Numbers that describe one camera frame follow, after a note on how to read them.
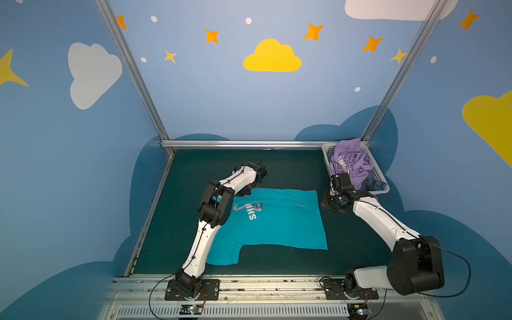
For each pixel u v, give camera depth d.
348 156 1.04
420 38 0.77
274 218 0.94
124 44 0.77
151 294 0.66
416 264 0.43
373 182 1.00
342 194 0.66
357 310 0.72
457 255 0.40
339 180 0.70
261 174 0.80
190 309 0.71
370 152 1.08
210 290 0.75
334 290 0.74
